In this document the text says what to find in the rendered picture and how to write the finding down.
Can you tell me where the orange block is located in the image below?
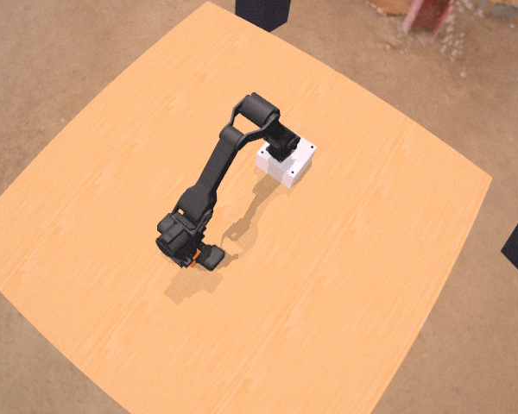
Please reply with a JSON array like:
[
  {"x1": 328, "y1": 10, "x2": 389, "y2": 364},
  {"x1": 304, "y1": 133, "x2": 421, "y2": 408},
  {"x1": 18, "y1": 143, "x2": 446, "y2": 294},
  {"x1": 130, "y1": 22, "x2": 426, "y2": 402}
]
[{"x1": 190, "y1": 249, "x2": 200, "y2": 268}]

